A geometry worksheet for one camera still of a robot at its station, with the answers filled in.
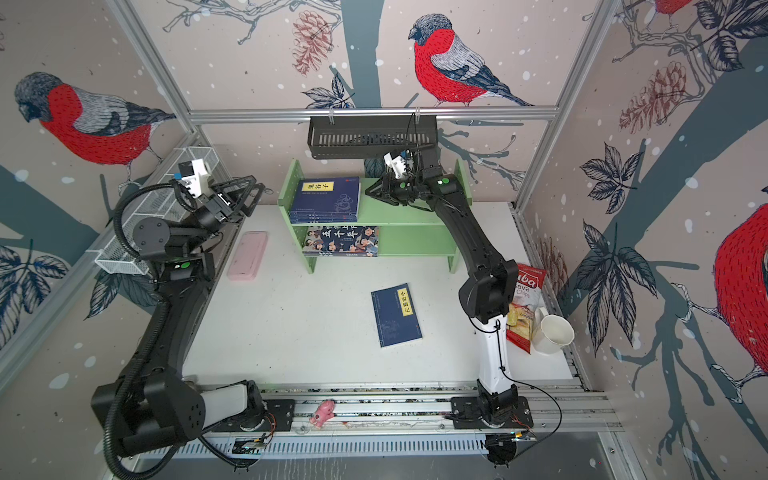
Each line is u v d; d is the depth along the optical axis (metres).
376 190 0.80
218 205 0.54
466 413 0.73
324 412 0.73
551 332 0.79
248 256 1.02
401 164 0.77
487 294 0.54
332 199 0.81
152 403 0.39
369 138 1.07
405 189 0.71
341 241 0.92
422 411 0.76
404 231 0.97
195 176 0.56
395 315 0.90
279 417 0.73
